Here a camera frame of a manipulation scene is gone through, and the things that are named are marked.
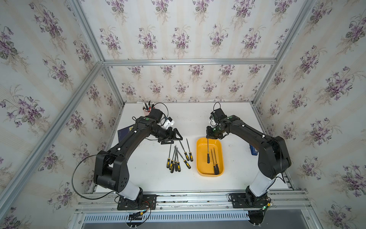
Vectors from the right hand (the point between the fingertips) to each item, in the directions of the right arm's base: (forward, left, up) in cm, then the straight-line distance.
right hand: (207, 136), depth 89 cm
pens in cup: (+24, +43, +2) cm, 49 cm away
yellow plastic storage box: (-15, -1, -3) cm, 15 cm away
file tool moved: (-18, -5, -8) cm, 20 cm away
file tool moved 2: (-18, -4, -8) cm, 20 cm away
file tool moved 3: (-12, 0, -3) cm, 12 cm away
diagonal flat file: (-14, +14, -8) cm, 21 cm away
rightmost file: (-8, +14, -8) cm, 18 cm away
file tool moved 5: (-14, +22, -9) cm, 27 cm away
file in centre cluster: (-16, +21, -7) cm, 28 cm away
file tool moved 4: (-15, +24, -7) cm, 29 cm away
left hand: (-8, +18, +8) cm, 21 cm away
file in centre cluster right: (-14, +18, -8) cm, 25 cm away
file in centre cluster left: (-14, +20, -8) cm, 26 cm away
